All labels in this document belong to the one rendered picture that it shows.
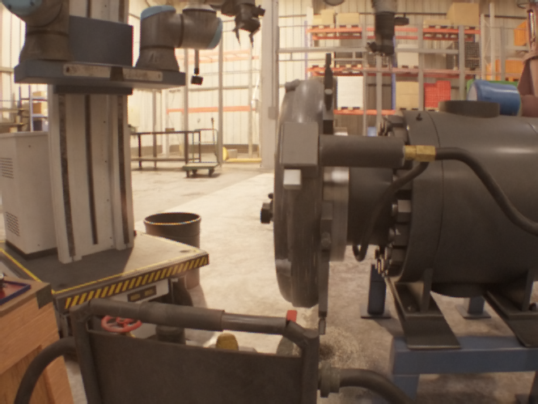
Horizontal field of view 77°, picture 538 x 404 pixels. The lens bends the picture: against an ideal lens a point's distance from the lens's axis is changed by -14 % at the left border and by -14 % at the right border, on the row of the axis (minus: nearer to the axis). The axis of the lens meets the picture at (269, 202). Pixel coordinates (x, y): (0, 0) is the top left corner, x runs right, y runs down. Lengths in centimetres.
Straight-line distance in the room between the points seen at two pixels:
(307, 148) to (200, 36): 93
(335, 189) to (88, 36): 109
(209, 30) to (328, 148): 95
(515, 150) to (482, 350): 57
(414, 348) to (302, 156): 59
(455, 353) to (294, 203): 60
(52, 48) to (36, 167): 54
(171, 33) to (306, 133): 91
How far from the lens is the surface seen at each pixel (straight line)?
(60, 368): 109
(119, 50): 169
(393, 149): 91
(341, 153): 90
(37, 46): 140
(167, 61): 160
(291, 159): 88
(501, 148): 121
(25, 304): 95
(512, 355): 122
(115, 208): 171
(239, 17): 123
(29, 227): 173
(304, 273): 105
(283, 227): 100
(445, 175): 111
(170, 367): 64
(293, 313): 73
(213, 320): 54
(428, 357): 114
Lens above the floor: 81
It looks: 10 degrees down
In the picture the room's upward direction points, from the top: straight up
